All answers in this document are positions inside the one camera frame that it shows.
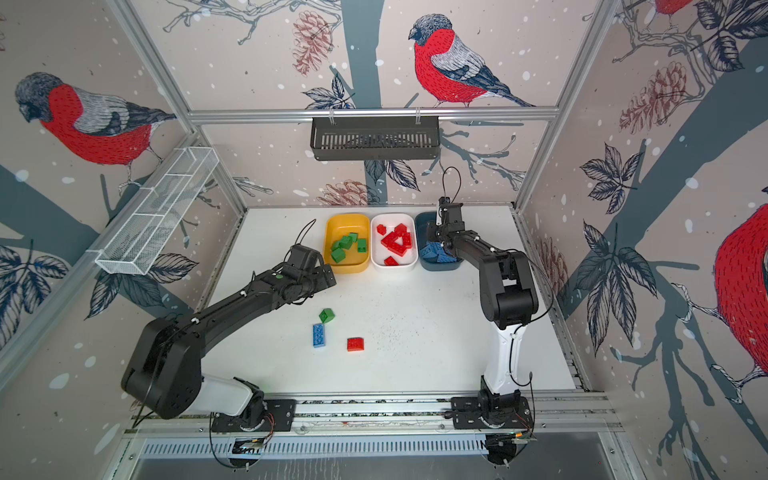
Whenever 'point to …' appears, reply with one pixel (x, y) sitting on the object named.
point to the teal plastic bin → (421, 236)
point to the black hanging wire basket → (368, 138)
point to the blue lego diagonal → (443, 257)
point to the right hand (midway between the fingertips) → (433, 228)
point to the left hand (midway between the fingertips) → (322, 279)
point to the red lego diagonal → (407, 240)
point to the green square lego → (362, 245)
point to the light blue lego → (431, 250)
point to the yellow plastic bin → (341, 225)
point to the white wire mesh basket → (138, 239)
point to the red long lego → (390, 242)
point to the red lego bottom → (355, 344)
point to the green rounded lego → (338, 255)
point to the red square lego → (401, 230)
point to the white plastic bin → (378, 252)
